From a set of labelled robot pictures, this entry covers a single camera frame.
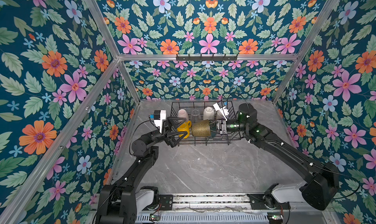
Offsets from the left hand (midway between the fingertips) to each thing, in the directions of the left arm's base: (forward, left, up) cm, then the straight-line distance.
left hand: (186, 131), depth 61 cm
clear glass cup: (+29, -5, -25) cm, 38 cm away
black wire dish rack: (+14, -17, -33) cm, 40 cm away
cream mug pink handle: (+28, +3, -22) cm, 36 cm away
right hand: (+4, -10, -1) cm, 11 cm away
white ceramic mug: (+27, -14, -22) cm, 37 cm away
